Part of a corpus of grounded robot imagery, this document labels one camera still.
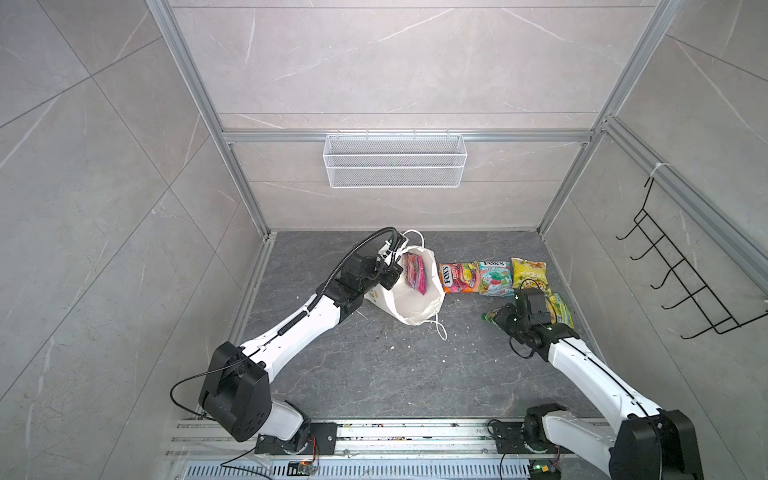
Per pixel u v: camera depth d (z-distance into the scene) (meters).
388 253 0.66
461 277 1.01
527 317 0.65
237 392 0.41
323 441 0.73
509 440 0.73
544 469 0.70
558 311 0.95
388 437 0.75
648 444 0.39
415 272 0.94
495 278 1.02
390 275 0.71
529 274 1.01
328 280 0.54
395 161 1.01
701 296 0.63
